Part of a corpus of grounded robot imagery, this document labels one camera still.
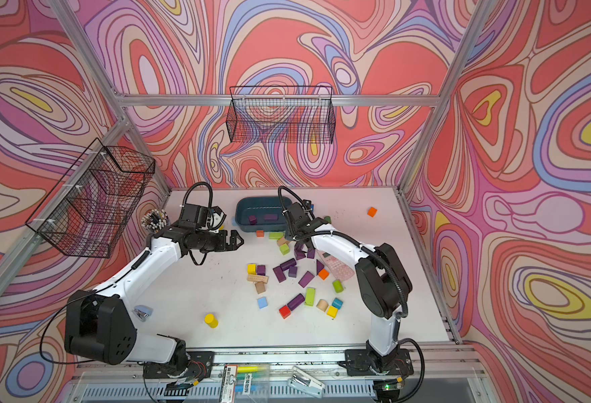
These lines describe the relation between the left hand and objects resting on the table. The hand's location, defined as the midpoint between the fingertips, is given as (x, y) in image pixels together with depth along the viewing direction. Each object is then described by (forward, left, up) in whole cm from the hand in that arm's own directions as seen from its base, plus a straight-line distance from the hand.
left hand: (235, 242), depth 85 cm
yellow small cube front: (-19, -33, -14) cm, 41 cm away
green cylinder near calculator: (-10, -36, -12) cm, 39 cm away
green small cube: (+5, -16, -12) cm, 21 cm away
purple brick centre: (-7, -25, -13) cm, 29 cm away
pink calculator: (-4, -37, -13) cm, 40 cm away
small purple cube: (+19, -2, -11) cm, 22 cm away
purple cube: (-5, -8, -11) cm, 15 cm away
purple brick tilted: (-5, -15, -13) cm, 20 cm away
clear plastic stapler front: (-39, -24, -12) cm, 47 cm away
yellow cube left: (-4, -5, -12) cm, 13 cm away
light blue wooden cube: (-15, -9, -15) cm, 23 cm away
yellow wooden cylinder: (-23, +6, -10) cm, 26 cm away
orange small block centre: (-5, -31, -13) cm, 34 cm away
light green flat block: (+11, -12, -12) cm, 21 cm away
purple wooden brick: (+21, -10, -12) cm, 26 cm away
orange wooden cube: (+24, -55, -12) cm, 61 cm away
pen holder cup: (+8, +29, +3) cm, 31 cm away
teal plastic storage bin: (+22, -5, -12) cm, 26 cm away
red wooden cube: (-19, -17, -12) cm, 29 cm away
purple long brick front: (-16, -21, -12) cm, 29 cm away
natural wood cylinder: (-17, -30, -13) cm, 37 cm away
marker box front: (-39, -7, -12) cm, 42 cm away
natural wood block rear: (+8, -15, -12) cm, 20 cm away
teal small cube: (-17, -35, -12) cm, 41 cm away
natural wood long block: (-7, -7, -13) cm, 16 cm away
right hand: (+6, -22, -5) cm, 23 cm away
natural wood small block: (-11, -8, -13) cm, 19 cm away
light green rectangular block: (-14, -26, -14) cm, 33 cm away
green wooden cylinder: (+20, -35, -12) cm, 42 cm away
